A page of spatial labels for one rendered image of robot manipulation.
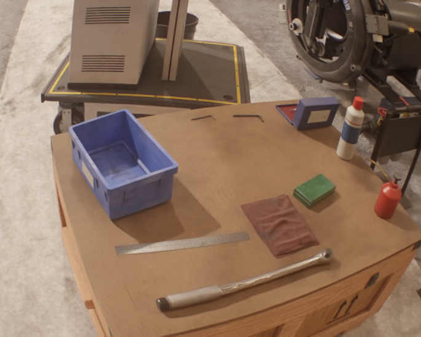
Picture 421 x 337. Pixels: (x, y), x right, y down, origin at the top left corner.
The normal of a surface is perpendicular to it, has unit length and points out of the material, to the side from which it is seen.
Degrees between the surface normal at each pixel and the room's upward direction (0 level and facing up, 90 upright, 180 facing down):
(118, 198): 90
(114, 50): 90
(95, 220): 0
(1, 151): 0
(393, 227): 0
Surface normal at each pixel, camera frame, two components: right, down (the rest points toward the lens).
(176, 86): 0.12, -0.77
